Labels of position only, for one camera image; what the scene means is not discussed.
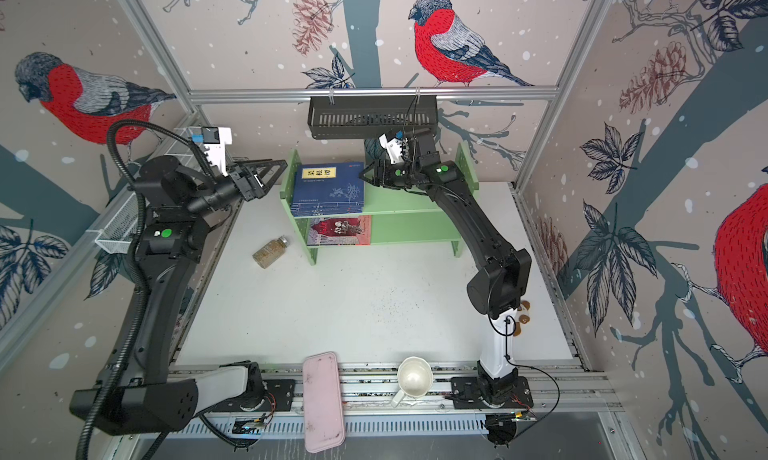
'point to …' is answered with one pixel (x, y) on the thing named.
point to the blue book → (328, 188)
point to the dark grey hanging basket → (352, 117)
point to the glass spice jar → (271, 252)
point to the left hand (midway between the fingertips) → (275, 164)
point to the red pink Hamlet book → (347, 230)
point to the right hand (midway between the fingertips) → (363, 179)
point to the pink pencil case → (322, 403)
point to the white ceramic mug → (414, 379)
